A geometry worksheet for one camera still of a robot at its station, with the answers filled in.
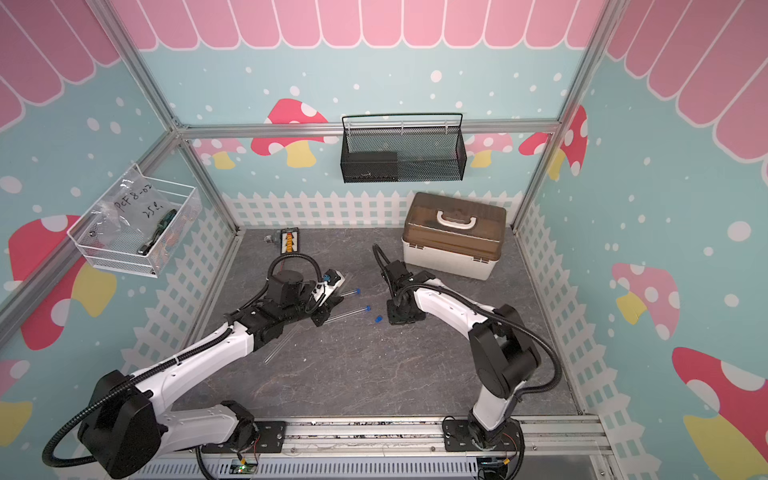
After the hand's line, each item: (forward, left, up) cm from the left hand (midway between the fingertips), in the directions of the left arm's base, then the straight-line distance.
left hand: (338, 299), depth 82 cm
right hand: (-1, -17, -9) cm, 19 cm away
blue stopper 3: (+2, -11, -16) cm, 19 cm away
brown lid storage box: (+21, -34, +4) cm, 40 cm away
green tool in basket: (+2, +44, +18) cm, 47 cm away
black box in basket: (+36, -8, +18) cm, 41 cm away
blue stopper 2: (+6, -7, -15) cm, 17 cm away
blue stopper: (+12, -3, -14) cm, 19 cm away
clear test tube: (+3, 0, -15) cm, 15 cm away
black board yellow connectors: (+35, +26, -14) cm, 46 cm away
